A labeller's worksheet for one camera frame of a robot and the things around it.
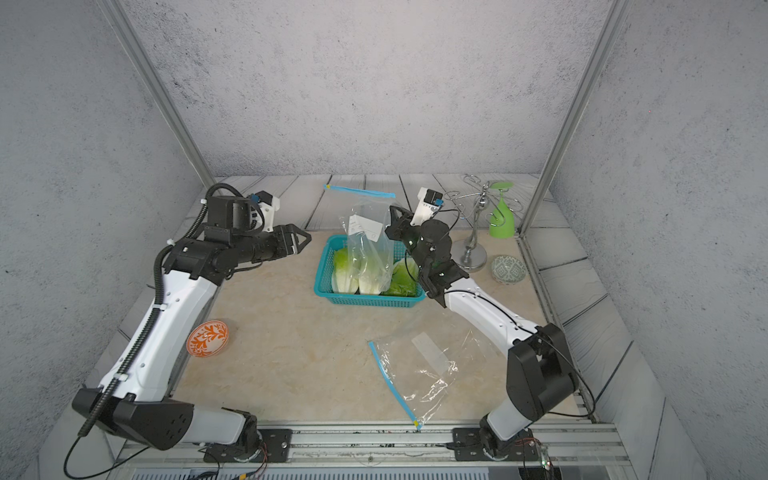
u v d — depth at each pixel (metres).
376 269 0.97
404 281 0.94
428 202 0.66
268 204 0.63
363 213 0.82
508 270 1.07
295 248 0.63
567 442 0.74
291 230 0.63
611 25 0.72
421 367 0.86
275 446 0.73
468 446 0.71
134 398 0.38
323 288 0.96
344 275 0.97
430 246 0.58
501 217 0.87
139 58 0.76
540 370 0.43
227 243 0.51
